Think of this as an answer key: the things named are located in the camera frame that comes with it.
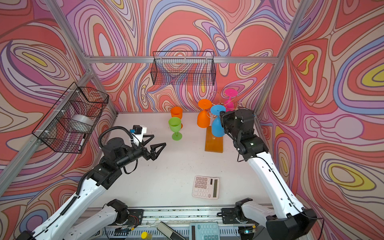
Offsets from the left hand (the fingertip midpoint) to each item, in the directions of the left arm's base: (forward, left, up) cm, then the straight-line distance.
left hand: (160, 140), depth 67 cm
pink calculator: (-12, -22, -29) cm, 38 cm away
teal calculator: (-32, -20, -27) cm, 47 cm away
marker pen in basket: (+2, +40, -5) cm, 40 cm away
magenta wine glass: (+31, -37, +3) cm, 48 cm away
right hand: (+11, -27, +6) cm, 30 cm away
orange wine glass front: (+36, -4, -18) cm, 41 cm away
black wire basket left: (+8, +45, +1) cm, 46 cm away
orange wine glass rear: (+19, -21, -7) cm, 29 cm away
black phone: (-33, -4, -27) cm, 43 cm away
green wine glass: (+26, -3, -19) cm, 32 cm away
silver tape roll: (+9, +39, +3) cm, 40 cm away
